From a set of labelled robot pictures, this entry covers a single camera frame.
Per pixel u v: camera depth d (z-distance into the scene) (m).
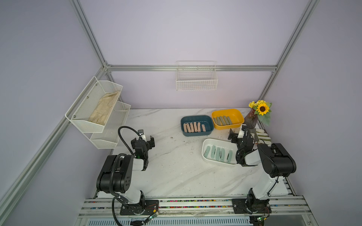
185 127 1.07
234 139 0.88
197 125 1.08
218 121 1.12
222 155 0.93
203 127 1.07
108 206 0.75
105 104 0.82
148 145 0.76
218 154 0.93
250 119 1.01
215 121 1.11
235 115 1.15
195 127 1.07
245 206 0.73
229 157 0.93
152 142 0.88
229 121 1.12
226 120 1.11
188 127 1.07
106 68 0.91
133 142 0.85
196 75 0.95
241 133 0.84
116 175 0.45
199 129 1.07
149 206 0.74
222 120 1.12
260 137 1.01
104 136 0.88
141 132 0.81
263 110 0.88
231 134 0.88
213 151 0.95
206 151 0.94
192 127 1.07
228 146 0.95
